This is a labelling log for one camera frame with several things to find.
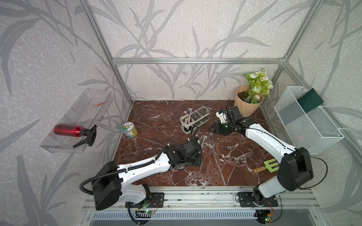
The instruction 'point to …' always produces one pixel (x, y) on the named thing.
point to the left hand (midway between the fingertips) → (201, 160)
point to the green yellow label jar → (129, 129)
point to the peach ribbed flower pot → (247, 109)
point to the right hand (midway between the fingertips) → (210, 129)
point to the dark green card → (310, 100)
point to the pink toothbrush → (190, 109)
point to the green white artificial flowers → (259, 84)
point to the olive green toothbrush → (185, 112)
